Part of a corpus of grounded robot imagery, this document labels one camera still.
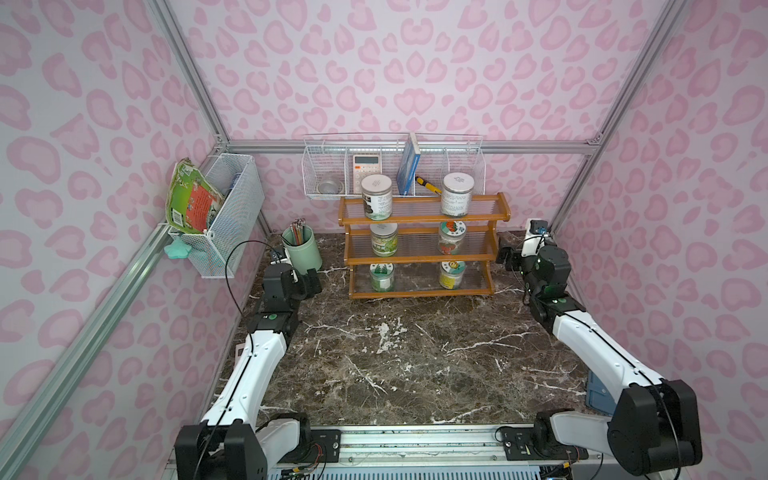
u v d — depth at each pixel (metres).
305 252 0.99
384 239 0.88
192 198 0.73
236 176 0.88
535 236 0.67
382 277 0.97
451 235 0.87
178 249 0.63
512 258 0.73
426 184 0.95
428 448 0.74
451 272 0.95
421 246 1.14
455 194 0.78
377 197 0.78
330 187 0.96
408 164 0.88
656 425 0.40
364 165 0.93
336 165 0.98
